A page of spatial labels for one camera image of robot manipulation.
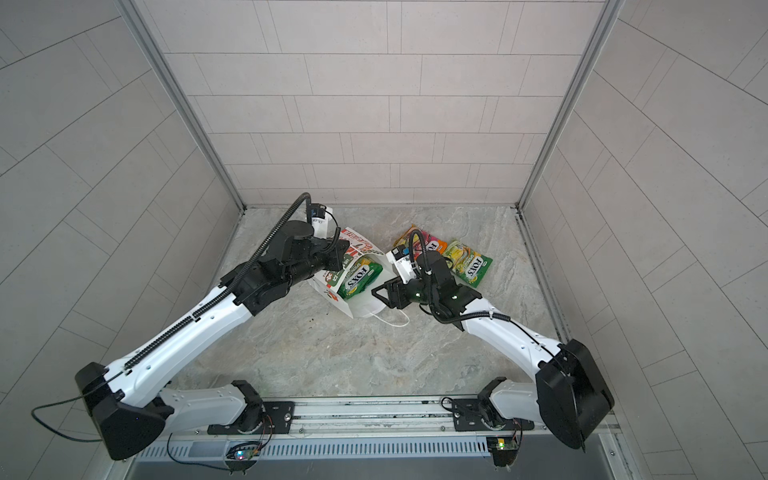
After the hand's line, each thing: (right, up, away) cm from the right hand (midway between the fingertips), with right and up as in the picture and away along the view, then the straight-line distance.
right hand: (379, 292), depth 76 cm
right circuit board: (+29, -35, -8) cm, 46 cm away
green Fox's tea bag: (-6, +2, +13) cm, 15 cm away
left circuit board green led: (-28, -32, -12) cm, 44 cm away
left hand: (-5, +14, -7) cm, 16 cm away
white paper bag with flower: (-13, +2, 0) cm, 13 cm away
